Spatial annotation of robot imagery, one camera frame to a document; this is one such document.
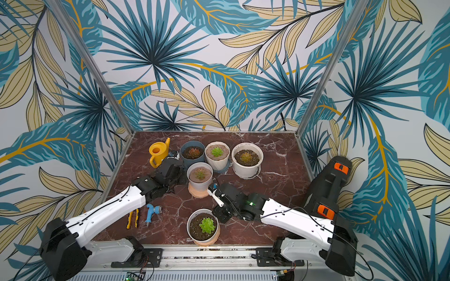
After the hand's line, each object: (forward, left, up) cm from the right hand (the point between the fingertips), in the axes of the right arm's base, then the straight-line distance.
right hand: (216, 209), depth 74 cm
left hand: (+16, +15, +4) cm, 22 cm away
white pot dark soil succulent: (-7, +5, -1) cm, 9 cm away
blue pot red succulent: (+32, +13, -1) cm, 35 cm away
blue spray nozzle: (+4, +29, -9) cm, 31 cm away
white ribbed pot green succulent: (+30, -1, -2) cm, 30 cm away
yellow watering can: (+33, +31, -1) cm, 46 cm away
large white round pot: (+27, -16, -1) cm, 32 cm away
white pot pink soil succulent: (+18, +8, -2) cm, 20 cm away
